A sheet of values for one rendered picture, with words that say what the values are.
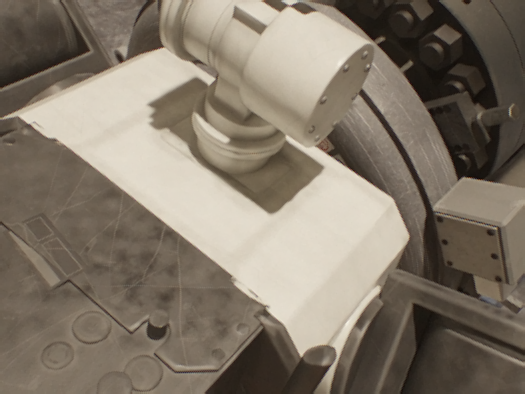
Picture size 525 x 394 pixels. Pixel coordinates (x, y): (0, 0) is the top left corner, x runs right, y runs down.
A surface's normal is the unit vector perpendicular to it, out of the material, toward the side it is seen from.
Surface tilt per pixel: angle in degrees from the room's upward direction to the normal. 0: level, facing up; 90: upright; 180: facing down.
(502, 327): 35
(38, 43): 76
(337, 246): 16
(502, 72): 55
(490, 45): 46
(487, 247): 90
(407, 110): 42
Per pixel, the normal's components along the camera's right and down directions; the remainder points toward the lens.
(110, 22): -0.04, -0.66
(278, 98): -0.58, 0.47
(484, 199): -0.32, -0.80
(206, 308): 0.22, -0.66
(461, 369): -0.69, -0.32
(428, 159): 0.52, -0.03
